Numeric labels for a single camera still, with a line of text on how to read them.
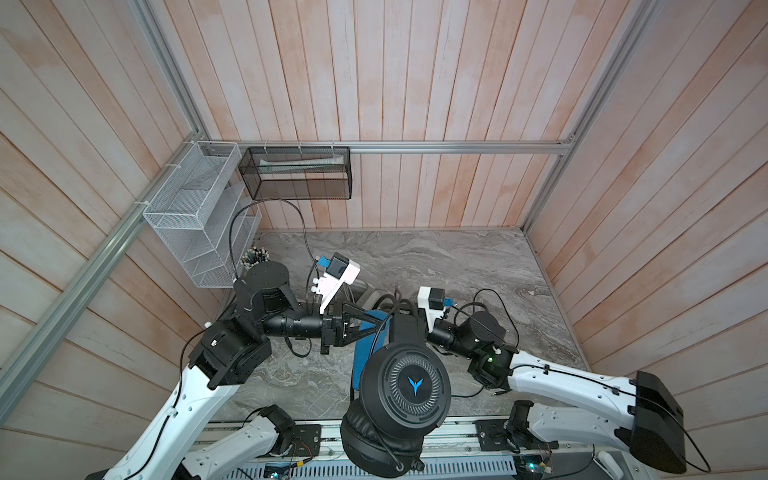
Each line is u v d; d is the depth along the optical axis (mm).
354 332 476
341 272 439
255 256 903
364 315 458
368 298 883
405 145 970
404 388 295
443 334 564
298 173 1032
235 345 404
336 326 425
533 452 727
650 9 676
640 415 408
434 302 512
